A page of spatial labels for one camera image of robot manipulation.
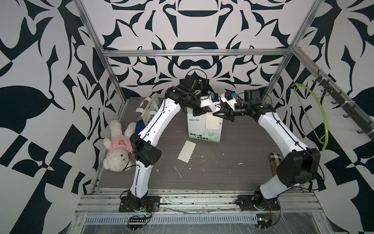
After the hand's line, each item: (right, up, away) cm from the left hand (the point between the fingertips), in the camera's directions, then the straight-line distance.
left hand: (208, 105), depth 77 cm
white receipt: (+3, -9, +2) cm, 10 cm away
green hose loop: (+52, -15, -9) cm, 54 cm away
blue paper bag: (-32, -2, +4) cm, 32 cm away
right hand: (+3, -2, -1) cm, 4 cm away
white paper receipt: (-11, -28, +17) cm, 35 cm away
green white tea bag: (-5, -12, +7) cm, 15 cm away
